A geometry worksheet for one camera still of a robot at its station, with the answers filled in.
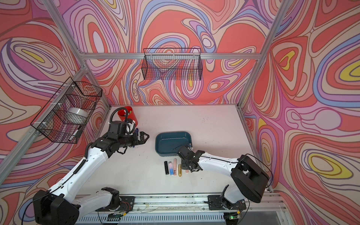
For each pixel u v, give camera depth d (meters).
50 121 0.67
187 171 0.84
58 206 0.37
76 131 0.73
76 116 0.70
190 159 0.64
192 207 0.73
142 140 0.71
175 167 0.86
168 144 0.96
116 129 0.59
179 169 0.84
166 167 0.85
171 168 0.85
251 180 0.43
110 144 0.54
